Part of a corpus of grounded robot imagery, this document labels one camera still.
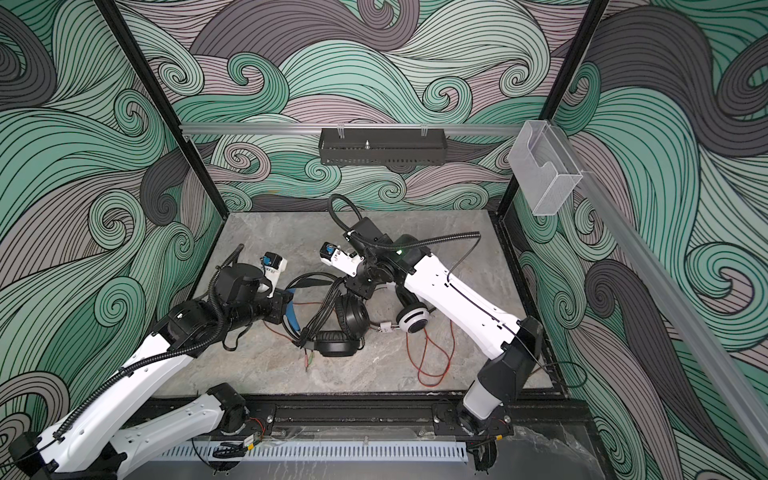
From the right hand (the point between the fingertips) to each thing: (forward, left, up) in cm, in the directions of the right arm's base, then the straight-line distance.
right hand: (354, 277), depth 73 cm
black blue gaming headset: (-11, +7, +1) cm, 13 cm away
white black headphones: (-3, -16, -16) cm, 23 cm away
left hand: (-4, +15, -1) cm, 15 cm away
